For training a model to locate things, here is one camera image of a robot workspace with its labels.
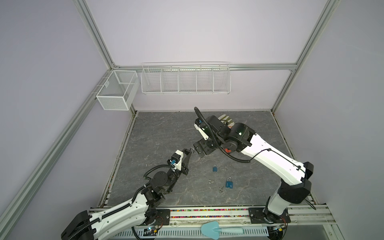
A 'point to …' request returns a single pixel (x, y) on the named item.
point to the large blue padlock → (229, 183)
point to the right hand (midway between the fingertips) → (203, 143)
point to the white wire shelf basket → (181, 78)
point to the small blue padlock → (215, 169)
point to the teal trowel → (211, 228)
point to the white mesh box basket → (118, 90)
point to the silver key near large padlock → (221, 189)
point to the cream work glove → (226, 120)
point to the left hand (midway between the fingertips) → (188, 152)
